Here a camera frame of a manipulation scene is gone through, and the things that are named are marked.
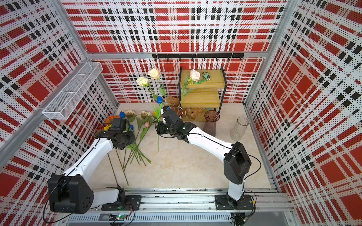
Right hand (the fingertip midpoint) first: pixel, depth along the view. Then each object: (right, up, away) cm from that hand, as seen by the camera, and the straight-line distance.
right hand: (158, 126), depth 78 cm
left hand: (-16, -8, +7) cm, 20 cm away
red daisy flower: (-48, -2, +23) cm, 53 cm away
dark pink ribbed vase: (+32, +6, +11) cm, 34 cm away
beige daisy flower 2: (-18, +7, +29) cm, 35 cm away
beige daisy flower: (-29, +8, +29) cm, 42 cm away
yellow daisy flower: (-10, +8, +30) cm, 33 cm away
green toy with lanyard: (+28, +31, +10) cm, 43 cm away
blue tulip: (+1, +15, 0) cm, 15 cm away
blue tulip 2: (-27, +7, +12) cm, 30 cm away
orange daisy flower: (-42, +4, +25) cm, 49 cm away
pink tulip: (-15, 0, +26) cm, 30 cm away
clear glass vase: (+50, -2, +10) cm, 51 cm away
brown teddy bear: (+20, +8, +26) cm, 34 cm away
